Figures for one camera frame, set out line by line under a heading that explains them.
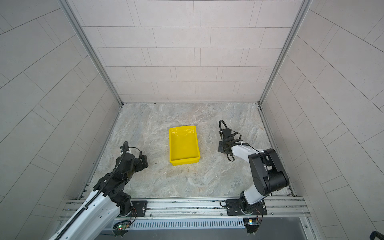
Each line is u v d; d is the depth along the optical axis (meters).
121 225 0.64
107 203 0.52
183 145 0.93
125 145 0.65
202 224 0.68
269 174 0.45
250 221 0.69
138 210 0.71
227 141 0.72
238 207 0.71
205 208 0.73
